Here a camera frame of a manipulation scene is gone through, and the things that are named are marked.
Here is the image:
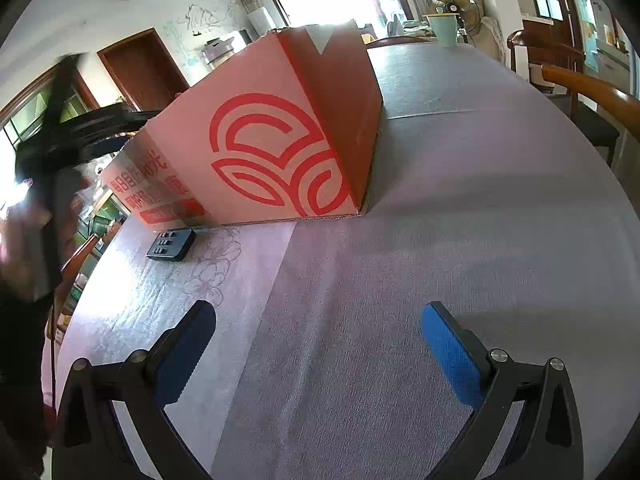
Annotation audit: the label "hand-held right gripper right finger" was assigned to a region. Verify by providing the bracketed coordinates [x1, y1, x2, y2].
[420, 301, 586, 480]

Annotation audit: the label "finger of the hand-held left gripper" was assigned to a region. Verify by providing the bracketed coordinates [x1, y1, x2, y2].
[74, 131, 132, 164]
[74, 101, 157, 137]

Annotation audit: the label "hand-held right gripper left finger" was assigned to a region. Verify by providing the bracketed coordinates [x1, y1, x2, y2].
[52, 300, 218, 480]

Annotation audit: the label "printed cardboard box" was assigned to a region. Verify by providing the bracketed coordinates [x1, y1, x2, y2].
[99, 21, 385, 234]

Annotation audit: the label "grey cloth desktop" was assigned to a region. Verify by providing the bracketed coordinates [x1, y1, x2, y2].
[55, 42, 637, 480]

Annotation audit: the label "person's left hand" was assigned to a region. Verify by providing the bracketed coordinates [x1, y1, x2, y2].
[0, 194, 52, 302]

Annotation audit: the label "brown wooden door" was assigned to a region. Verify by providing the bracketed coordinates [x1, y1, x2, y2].
[96, 27, 192, 112]

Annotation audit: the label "wooden chair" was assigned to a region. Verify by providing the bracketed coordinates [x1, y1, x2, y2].
[59, 219, 122, 312]

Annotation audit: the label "black button remote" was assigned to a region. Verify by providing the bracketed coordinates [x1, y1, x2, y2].
[146, 228, 196, 263]

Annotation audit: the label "grey box appliance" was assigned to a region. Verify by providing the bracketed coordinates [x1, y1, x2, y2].
[201, 30, 252, 69]

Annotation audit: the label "white standing air conditioner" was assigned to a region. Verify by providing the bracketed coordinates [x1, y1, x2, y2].
[248, 6, 277, 42]

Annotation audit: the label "wooden armchair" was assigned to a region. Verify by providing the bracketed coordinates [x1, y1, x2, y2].
[506, 29, 587, 92]
[541, 62, 640, 167]

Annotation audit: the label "standing electric fan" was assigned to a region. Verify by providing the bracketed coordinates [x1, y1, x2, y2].
[424, 0, 482, 37]

